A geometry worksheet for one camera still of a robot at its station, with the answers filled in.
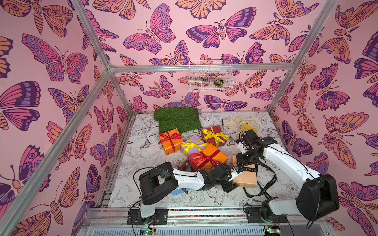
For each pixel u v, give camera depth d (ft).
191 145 3.02
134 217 2.41
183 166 2.67
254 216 2.41
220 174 2.10
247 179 2.62
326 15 2.34
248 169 2.73
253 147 1.98
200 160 2.67
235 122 3.71
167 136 3.16
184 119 3.71
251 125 3.68
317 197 1.32
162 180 1.67
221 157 2.73
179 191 2.48
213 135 3.18
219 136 3.13
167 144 3.11
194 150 3.00
